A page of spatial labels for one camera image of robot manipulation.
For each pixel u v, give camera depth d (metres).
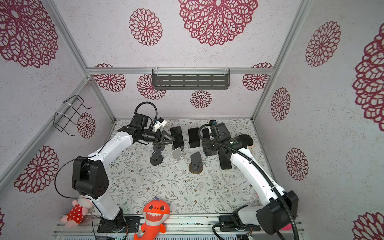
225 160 0.94
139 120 0.70
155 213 0.70
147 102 0.75
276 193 0.40
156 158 0.94
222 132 0.57
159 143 0.76
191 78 0.95
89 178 0.47
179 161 0.95
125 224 0.73
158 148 1.03
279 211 0.39
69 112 0.78
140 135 0.69
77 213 0.72
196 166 0.89
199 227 0.74
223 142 0.57
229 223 0.74
